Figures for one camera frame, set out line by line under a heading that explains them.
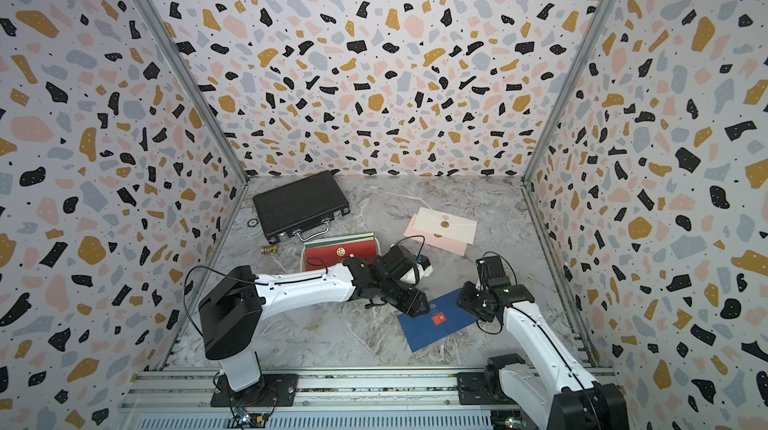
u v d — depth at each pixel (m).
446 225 1.08
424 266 0.75
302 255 0.92
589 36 0.84
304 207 1.08
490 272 0.66
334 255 0.93
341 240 0.96
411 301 0.70
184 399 0.74
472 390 0.73
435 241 1.03
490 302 0.61
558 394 0.42
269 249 0.99
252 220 1.09
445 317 0.86
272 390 0.73
